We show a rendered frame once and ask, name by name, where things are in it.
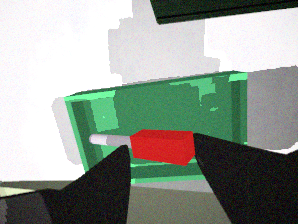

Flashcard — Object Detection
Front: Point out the green tray floor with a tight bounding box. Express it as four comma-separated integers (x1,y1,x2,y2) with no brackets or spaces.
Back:
83,81,232,142

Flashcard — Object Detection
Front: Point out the green tray rim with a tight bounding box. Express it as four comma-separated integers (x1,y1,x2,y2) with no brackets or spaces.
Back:
64,71,247,183

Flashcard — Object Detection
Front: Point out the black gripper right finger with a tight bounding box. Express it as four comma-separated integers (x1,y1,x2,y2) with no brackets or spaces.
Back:
193,133,298,224

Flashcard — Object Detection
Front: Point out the red-headed pin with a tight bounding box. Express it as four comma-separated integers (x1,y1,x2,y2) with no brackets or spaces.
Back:
89,129,195,166

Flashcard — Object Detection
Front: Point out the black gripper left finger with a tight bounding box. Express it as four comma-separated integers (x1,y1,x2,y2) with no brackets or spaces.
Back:
0,144,131,224

